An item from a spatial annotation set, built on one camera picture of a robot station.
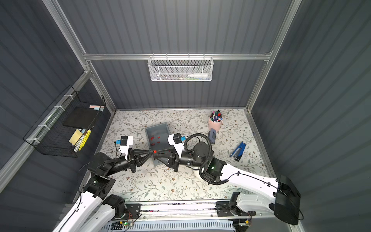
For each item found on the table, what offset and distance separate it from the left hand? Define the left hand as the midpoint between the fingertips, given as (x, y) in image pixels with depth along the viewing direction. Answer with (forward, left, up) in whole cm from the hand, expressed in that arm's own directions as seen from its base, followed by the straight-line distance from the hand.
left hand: (152, 157), depth 60 cm
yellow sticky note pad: (+12, +39, -2) cm, 41 cm away
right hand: (-2, -3, +3) cm, 4 cm away
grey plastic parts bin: (+29, +6, -30) cm, 42 cm away
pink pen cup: (+37, -34, -20) cm, 54 cm away
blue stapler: (+18, -48, -29) cm, 59 cm away
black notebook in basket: (+25, +44, -3) cm, 50 cm away
